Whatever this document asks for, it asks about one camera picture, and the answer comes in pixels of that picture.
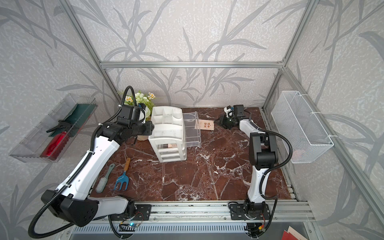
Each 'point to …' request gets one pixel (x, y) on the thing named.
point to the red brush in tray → (55, 146)
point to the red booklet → (291, 234)
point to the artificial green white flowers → (141, 98)
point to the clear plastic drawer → (192, 136)
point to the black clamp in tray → (66, 126)
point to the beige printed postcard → (206, 124)
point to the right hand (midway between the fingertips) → (215, 121)
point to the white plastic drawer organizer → (168, 138)
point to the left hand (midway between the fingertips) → (151, 126)
